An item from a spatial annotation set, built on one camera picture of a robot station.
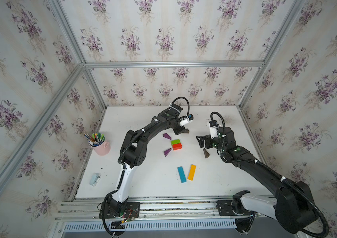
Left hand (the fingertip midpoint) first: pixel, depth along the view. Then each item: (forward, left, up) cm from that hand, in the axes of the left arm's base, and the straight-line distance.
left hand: (182, 127), depth 97 cm
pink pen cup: (-16, +48, -1) cm, 51 cm away
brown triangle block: (+2, -4, -7) cm, 8 cm away
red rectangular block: (-7, +6, -8) cm, 12 cm away
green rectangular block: (-5, +5, -7) cm, 10 cm away
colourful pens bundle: (-10, +54, +1) cm, 55 cm away
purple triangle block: (-2, +10, -7) cm, 13 cm away
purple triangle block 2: (-15, +10, -7) cm, 19 cm away
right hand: (-11, -13, +7) cm, 18 cm away
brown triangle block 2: (-17, -15, -6) cm, 23 cm away
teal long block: (-27, +2, -8) cm, 28 cm away
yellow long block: (-27, -5, -8) cm, 29 cm away
